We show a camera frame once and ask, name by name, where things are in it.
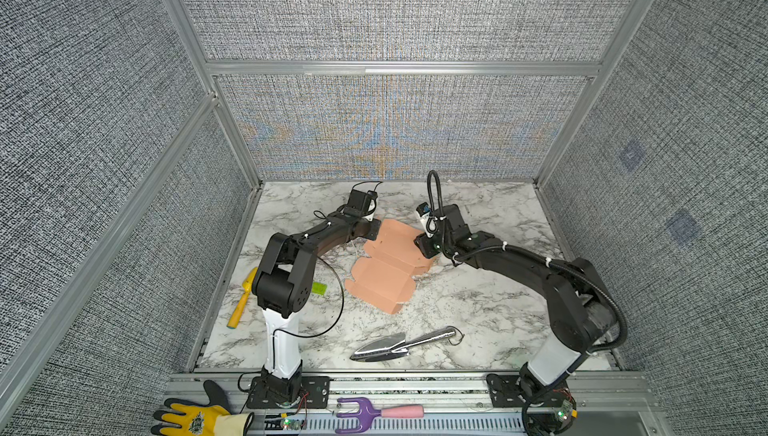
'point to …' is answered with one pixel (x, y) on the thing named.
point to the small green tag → (319, 288)
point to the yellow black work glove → (217, 418)
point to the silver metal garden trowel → (391, 346)
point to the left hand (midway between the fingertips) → (372, 226)
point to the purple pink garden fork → (402, 411)
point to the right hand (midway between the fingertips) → (421, 235)
